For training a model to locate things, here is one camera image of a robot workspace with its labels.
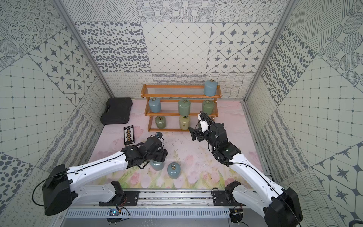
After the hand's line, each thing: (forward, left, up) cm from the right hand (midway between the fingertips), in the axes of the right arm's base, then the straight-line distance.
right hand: (197, 125), depth 78 cm
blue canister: (+16, +27, +1) cm, 31 cm away
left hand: (-12, +18, -11) cm, 24 cm away
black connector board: (+6, +48, -20) cm, 52 cm away
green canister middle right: (+15, -7, -1) cm, 17 cm away
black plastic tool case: (+25, +61, -17) cm, 67 cm away
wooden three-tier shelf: (+16, +17, -2) cm, 24 cm away
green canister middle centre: (+13, +8, +1) cm, 15 cm away
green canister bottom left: (+12, +24, -12) cm, 30 cm away
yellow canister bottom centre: (+13, +8, -14) cm, 21 cm away
